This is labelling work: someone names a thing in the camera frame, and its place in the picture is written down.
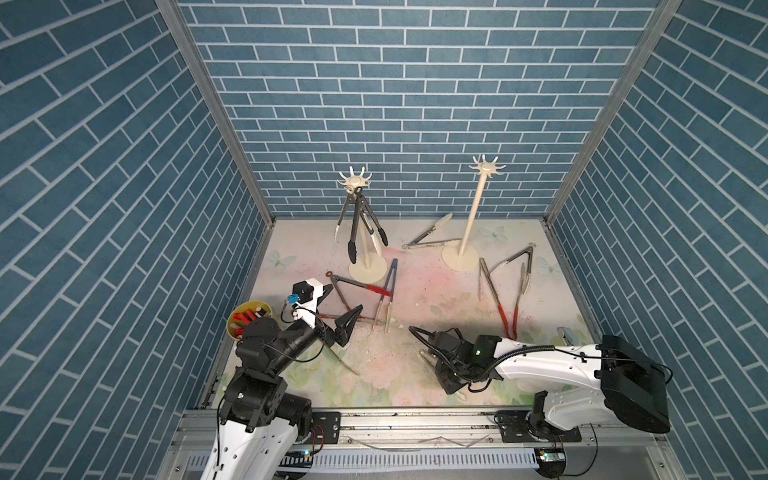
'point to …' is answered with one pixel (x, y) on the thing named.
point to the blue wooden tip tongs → (394, 265)
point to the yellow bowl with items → (243, 314)
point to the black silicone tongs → (352, 246)
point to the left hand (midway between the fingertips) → (354, 300)
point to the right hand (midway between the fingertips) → (443, 384)
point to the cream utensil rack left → (367, 269)
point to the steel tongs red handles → (492, 283)
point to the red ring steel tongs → (336, 357)
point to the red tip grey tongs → (352, 281)
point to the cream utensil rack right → (465, 257)
